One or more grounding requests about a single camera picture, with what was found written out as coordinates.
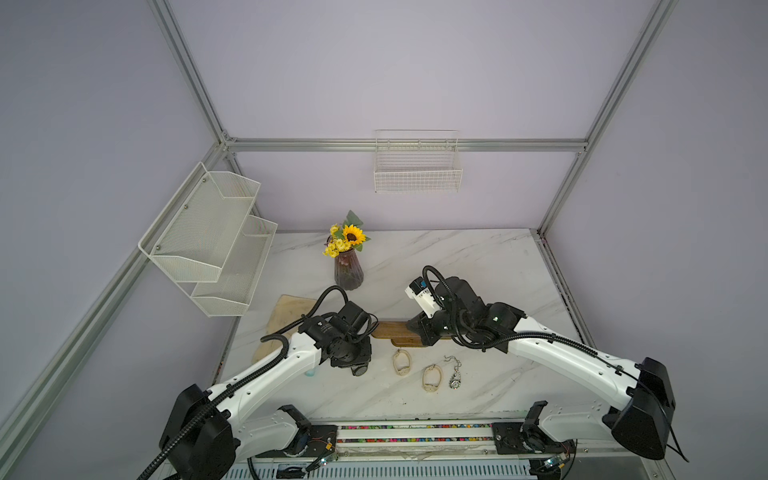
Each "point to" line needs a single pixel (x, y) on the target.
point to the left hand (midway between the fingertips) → (364, 361)
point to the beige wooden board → (288, 310)
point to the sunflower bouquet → (350, 235)
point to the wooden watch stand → (399, 334)
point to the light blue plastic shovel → (309, 373)
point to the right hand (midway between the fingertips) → (411, 328)
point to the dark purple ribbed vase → (348, 271)
